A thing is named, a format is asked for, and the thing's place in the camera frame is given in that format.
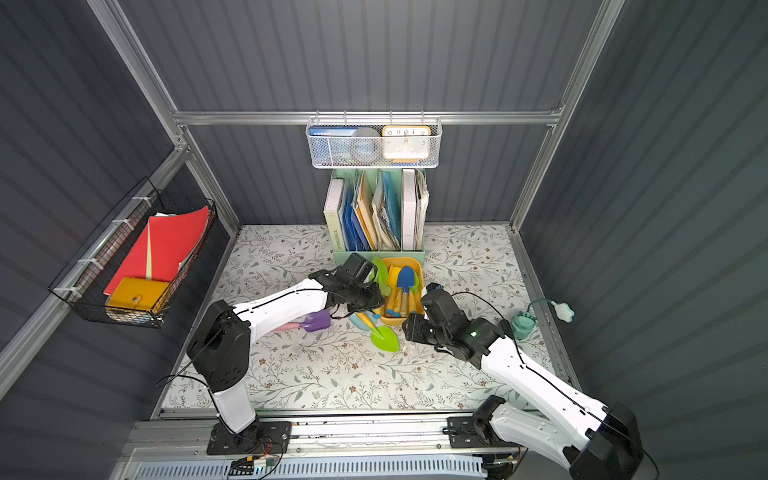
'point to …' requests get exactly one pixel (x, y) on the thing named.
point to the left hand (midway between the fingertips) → (382, 300)
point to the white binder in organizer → (409, 209)
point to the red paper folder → (163, 244)
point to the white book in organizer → (331, 213)
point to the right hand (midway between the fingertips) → (414, 324)
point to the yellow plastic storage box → (403, 261)
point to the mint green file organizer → (377, 213)
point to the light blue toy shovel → (357, 321)
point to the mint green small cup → (523, 324)
